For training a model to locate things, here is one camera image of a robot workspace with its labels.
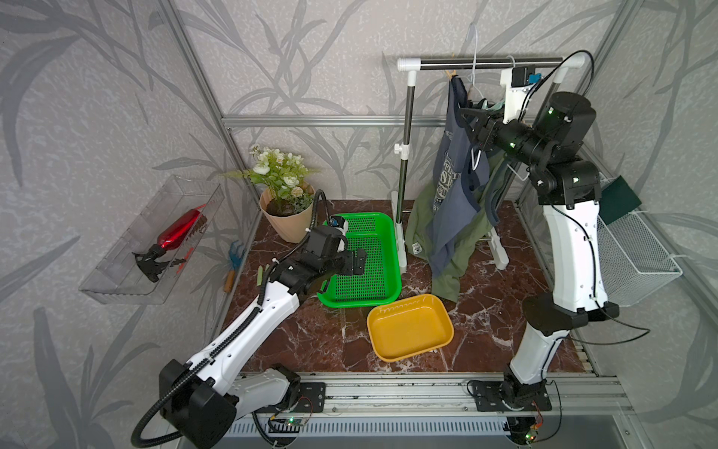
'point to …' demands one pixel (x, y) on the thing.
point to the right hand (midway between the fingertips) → (467, 108)
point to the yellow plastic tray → (409, 326)
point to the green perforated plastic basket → (381, 283)
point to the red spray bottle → (150, 263)
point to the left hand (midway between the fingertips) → (353, 254)
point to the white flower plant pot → (289, 200)
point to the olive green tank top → (420, 239)
